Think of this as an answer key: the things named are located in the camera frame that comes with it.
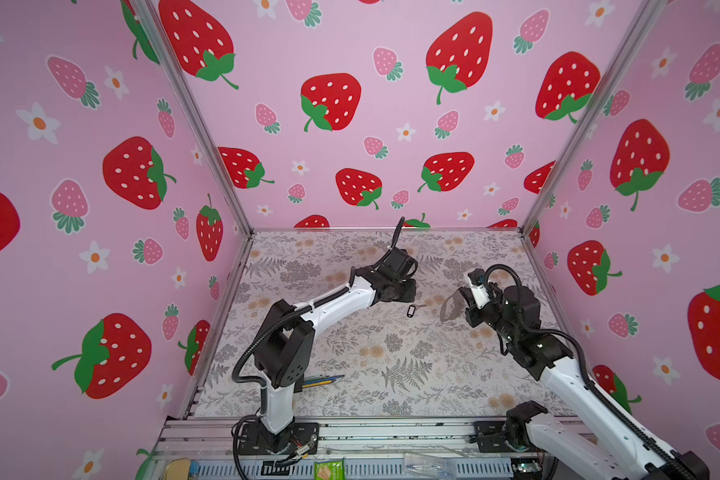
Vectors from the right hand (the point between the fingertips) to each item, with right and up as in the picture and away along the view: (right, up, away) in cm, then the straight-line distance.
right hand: (463, 287), depth 78 cm
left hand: (-12, -2, +10) cm, 16 cm away
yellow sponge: (-69, -41, -10) cm, 81 cm away
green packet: (-34, -42, -9) cm, 55 cm away
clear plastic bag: (-10, -41, -9) cm, 43 cm away
